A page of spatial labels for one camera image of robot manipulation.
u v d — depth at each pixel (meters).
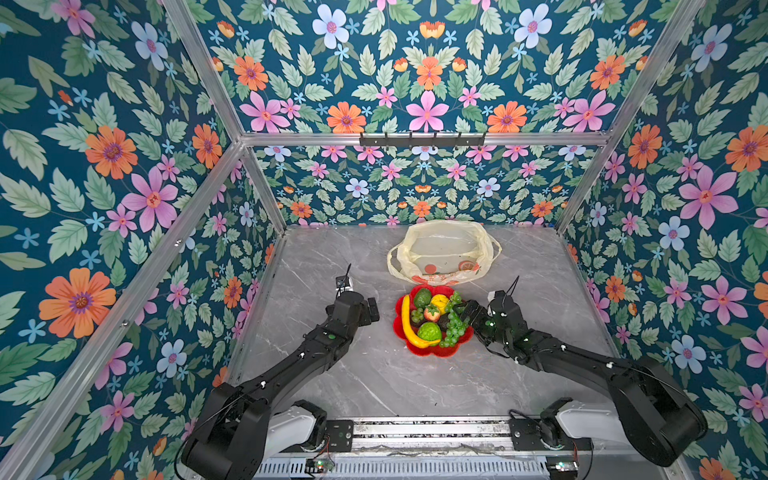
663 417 0.42
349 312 0.64
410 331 0.86
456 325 0.86
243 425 0.40
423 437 0.75
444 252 1.12
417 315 0.88
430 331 0.86
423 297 0.93
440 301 0.92
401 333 0.86
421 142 0.93
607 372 0.48
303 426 0.61
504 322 0.68
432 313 0.86
